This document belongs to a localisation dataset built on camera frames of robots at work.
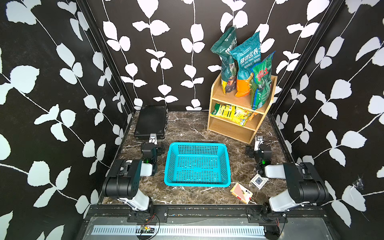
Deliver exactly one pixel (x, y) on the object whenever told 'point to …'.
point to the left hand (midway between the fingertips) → (154, 139)
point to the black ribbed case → (152, 120)
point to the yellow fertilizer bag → (237, 114)
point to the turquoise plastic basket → (200, 164)
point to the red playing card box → (241, 193)
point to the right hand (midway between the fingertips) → (254, 141)
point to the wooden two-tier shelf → (229, 128)
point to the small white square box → (258, 181)
